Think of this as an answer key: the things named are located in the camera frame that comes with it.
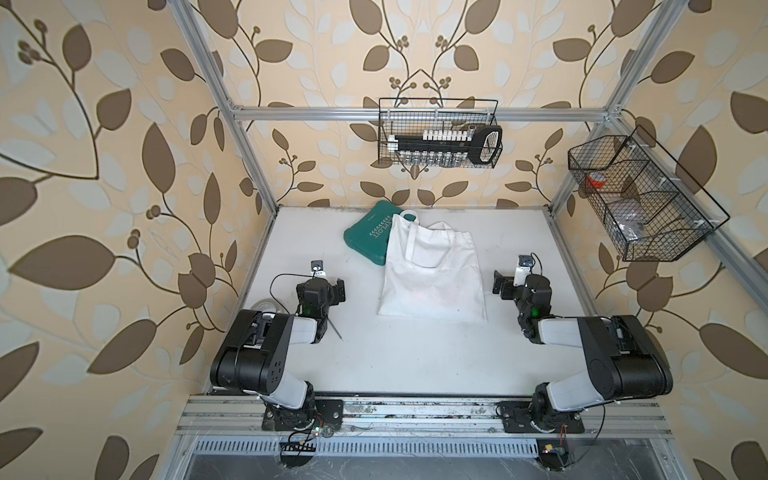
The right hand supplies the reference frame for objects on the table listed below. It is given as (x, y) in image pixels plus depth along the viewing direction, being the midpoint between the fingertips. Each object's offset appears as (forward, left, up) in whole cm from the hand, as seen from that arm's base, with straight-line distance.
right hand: (512, 273), depth 94 cm
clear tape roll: (-7, +78, -3) cm, 78 cm away
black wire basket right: (0, -27, +27) cm, 38 cm away
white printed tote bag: (+4, +25, -4) cm, 26 cm away
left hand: (+1, +62, 0) cm, 62 cm away
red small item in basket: (+17, -23, +23) cm, 37 cm away
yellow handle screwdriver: (-13, +56, -7) cm, 58 cm away
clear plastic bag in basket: (-1, -22, +26) cm, 34 cm away
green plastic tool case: (+18, +46, 0) cm, 50 cm away
